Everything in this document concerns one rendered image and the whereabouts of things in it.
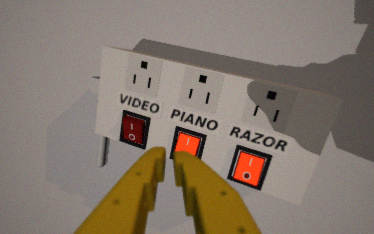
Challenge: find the white power strip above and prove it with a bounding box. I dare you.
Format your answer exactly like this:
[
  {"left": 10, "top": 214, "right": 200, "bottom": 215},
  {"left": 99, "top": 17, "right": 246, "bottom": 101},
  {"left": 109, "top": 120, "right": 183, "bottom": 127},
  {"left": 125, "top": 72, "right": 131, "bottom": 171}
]
[{"left": 89, "top": 46, "right": 344, "bottom": 206}]

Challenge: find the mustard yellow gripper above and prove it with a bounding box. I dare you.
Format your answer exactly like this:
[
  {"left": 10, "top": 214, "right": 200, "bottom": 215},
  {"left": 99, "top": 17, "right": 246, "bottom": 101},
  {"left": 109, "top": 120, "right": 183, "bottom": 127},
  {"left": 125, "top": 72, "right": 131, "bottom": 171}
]
[{"left": 73, "top": 147, "right": 262, "bottom": 234}]

